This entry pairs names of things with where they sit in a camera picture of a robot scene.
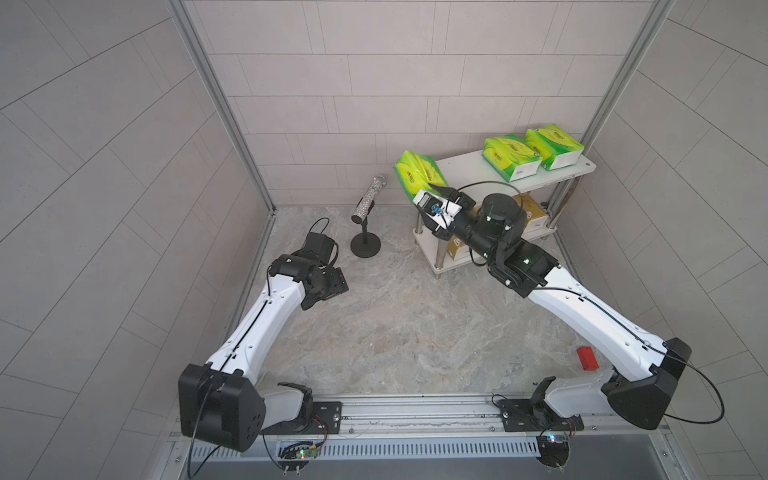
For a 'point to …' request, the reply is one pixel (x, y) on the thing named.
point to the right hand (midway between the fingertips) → (425, 190)
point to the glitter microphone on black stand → (367, 245)
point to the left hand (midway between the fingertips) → (338, 286)
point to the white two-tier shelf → (471, 179)
